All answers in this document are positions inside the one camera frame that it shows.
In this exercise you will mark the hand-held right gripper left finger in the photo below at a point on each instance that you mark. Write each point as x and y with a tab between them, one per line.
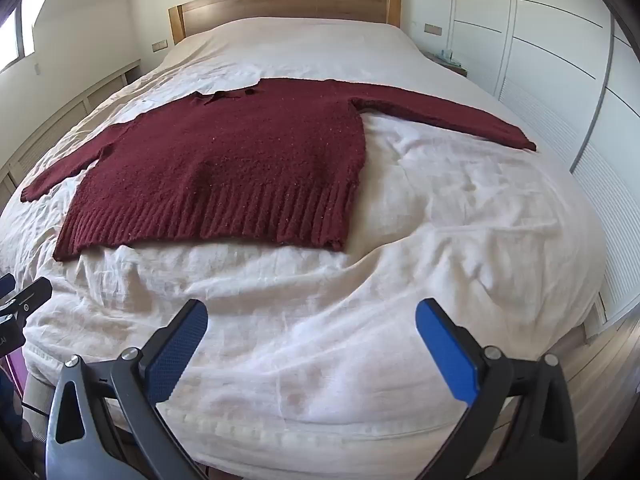
180	345

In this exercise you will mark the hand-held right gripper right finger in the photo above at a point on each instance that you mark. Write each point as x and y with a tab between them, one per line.
445	350

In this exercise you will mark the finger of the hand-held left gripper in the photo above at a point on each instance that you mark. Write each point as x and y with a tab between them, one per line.
30	297

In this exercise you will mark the dark red knitted sweater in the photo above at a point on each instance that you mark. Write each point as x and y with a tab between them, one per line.
225	170

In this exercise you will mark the white bed sheet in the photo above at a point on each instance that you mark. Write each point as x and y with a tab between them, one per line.
350	285

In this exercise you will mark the low white louvered cabinet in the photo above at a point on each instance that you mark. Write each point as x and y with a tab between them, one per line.
60	115

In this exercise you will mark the window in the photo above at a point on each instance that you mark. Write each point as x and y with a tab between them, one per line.
15	35

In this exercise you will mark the wooden nightstand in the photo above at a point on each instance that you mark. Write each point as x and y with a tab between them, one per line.
452	66

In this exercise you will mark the small items on nightstand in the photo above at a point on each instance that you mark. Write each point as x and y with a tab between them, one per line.
446	53

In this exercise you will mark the white wardrobe doors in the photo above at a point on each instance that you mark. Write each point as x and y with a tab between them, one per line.
560	60

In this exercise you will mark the wooden headboard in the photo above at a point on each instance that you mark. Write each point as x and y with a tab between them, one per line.
285	2

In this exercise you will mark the wall socket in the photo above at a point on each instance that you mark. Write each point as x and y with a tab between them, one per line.
159	45
433	29

